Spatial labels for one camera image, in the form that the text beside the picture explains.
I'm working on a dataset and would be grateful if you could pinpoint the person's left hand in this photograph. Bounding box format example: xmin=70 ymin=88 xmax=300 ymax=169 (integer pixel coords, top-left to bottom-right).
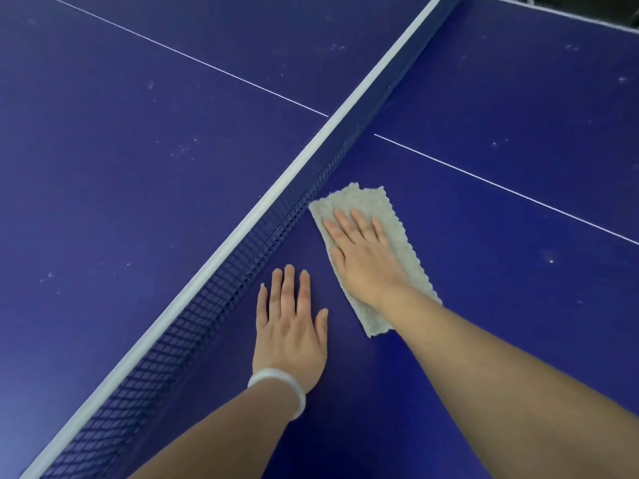
xmin=252 ymin=264 xmax=329 ymax=395

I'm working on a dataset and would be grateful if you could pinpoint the person's right hand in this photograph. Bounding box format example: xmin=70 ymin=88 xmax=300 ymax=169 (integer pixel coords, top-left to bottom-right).
xmin=323 ymin=209 xmax=410 ymax=310

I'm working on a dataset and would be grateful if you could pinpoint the grey cleaning cloth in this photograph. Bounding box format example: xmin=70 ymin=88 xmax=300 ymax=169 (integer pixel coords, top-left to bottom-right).
xmin=308 ymin=182 xmax=444 ymax=340

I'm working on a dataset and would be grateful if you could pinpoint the person's right forearm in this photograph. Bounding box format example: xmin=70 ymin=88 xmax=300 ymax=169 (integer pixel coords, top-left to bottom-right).
xmin=379 ymin=285 xmax=639 ymax=479

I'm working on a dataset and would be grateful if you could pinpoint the person's left forearm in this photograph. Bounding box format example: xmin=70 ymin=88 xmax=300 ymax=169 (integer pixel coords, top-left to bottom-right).
xmin=128 ymin=379 xmax=300 ymax=479

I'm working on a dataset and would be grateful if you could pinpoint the white jade bangle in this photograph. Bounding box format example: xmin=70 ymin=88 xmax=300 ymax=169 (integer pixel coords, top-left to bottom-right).
xmin=247 ymin=367 xmax=307 ymax=422

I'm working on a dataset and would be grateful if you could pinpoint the blue table net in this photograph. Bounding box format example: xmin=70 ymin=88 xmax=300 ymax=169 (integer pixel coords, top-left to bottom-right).
xmin=19 ymin=0 xmax=468 ymax=479

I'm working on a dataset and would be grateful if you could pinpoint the blue table tennis table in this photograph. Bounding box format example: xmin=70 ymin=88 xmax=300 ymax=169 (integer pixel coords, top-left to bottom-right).
xmin=0 ymin=0 xmax=639 ymax=479

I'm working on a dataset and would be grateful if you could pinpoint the black floor mat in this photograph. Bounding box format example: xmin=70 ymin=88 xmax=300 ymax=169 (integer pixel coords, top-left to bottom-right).
xmin=519 ymin=0 xmax=639 ymax=31

